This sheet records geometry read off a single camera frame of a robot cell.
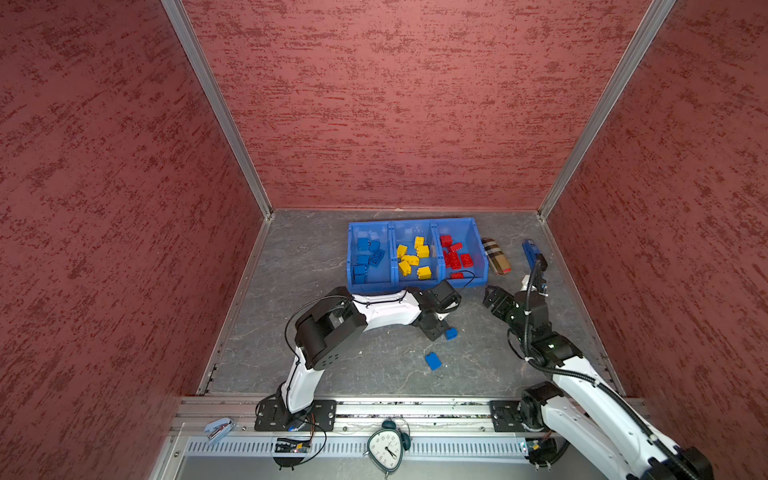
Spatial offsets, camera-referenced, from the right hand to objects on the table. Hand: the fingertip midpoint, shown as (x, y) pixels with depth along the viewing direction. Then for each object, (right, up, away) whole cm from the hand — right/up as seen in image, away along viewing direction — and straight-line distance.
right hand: (493, 299), depth 84 cm
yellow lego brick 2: (-22, +10, +20) cm, 31 cm away
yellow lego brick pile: (-18, +13, +22) cm, 31 cm away
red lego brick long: (-8, +10, +20) cm, 23 cm away
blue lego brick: (-41, +15, +25) cm, 50 cm away
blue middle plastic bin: (-21, +12, +21) cm, 32 cm away
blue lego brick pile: (-35, +10, +20) cm, 42 cm away
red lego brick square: (-9, +17, +26) cm, 32 cm away
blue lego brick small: (-11, -11, +4) cm, 16 cm away
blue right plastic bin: (-1, +18, +25) cm, 31 cm away
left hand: (-17, -11, +6) cm, 21 cm away
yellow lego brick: (-20, +17, +23) cm, 34 cm away
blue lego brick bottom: (-17, -19, +2) cm, 25 cm away
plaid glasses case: (+9, +9, +19) cm, 23 cm away
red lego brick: (-3, +10, +19) cm, 22 cm away
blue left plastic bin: (-39, +5, +14) cm, 42 cm away
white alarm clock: (-31, -30, -17) cm, 46 cm away
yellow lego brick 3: (-18, +6, +16) cm, 25 cm away
